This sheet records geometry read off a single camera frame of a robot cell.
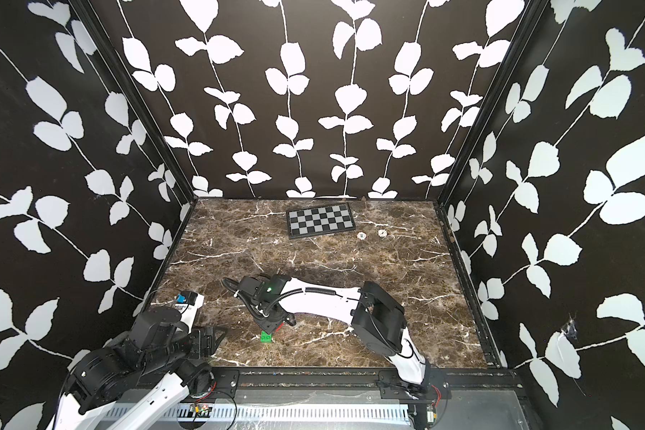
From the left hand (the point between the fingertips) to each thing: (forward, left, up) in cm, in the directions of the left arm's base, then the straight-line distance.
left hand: (218, 328), depth 68 cm
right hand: (+5, -11, -10) cm, 16 cm away
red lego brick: (+1, -15, -5) cm, 16 cm away
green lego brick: (+2, -9, -16) cm, 18 cm away
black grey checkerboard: (+48, -27, -15) cm, 57 cm away
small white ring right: (+42, -53, -18) cm, 70 cm away
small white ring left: (+42, -44, -18) cm, 63 cm away
